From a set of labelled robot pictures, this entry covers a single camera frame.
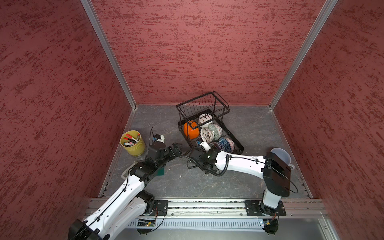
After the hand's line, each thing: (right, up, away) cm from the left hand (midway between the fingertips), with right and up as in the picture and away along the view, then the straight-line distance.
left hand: (177, 151), depth 80 cm
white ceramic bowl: (+15, +17, +1) cm, 23 cm away
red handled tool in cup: (-29, +6, +8) cm, 31 cm away
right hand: (+22, 0, +3) cm, 22 cm away
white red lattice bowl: (+18, +6, +19) cm, 27 cm away
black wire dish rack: (+20, +28, +15) cm, 37 cm away
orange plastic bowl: (+7, +10, +17) cm, 21 cm away
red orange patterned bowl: (+32, +3, +7) cm, 33 cm away
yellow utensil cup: (-25, 0, +4) cm, 25 cm away
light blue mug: (+64, -5, +8) cm, 64 cm away
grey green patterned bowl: (+23, +10, +11) cm, 28 cm away
